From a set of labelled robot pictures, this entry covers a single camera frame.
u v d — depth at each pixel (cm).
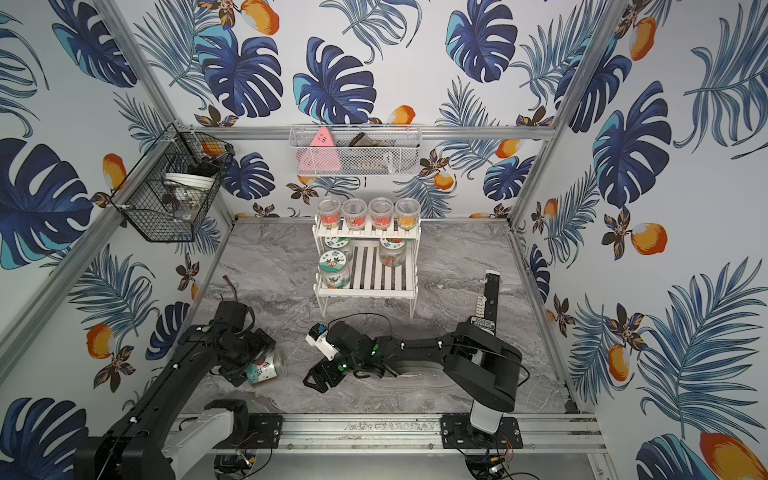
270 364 78
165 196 92
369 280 88
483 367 45
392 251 86
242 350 70
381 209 78
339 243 86
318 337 72
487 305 97
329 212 77
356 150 92
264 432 73
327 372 69
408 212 78
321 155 90
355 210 78
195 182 79
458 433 73
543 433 76
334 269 81
